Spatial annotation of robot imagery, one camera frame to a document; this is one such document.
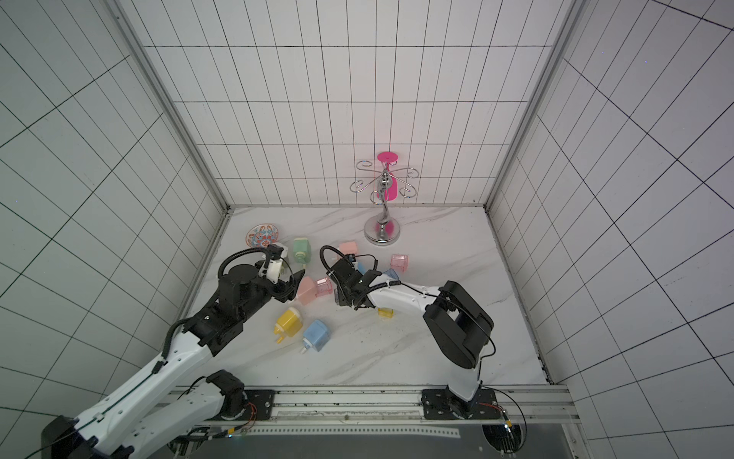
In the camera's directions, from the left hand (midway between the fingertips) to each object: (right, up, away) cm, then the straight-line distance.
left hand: (289, 270), depth 78 cm
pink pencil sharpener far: (+15, +5, +20) cm, 26 cm away
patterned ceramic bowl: (-19, +9, +30) cm, 37 cm away
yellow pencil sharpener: (-1, -16, +4) cm, 17 cm away
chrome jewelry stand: (+27, +11, +33) cm, 44 cm away
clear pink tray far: (+34, -1, +24) cm, 41 cm away
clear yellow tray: (+28, -15, +10) cm, 33 cm away
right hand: (+16, -7, +14) cm, 22 cm away
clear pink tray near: (+7, -8, +17) cm, 20 cm away
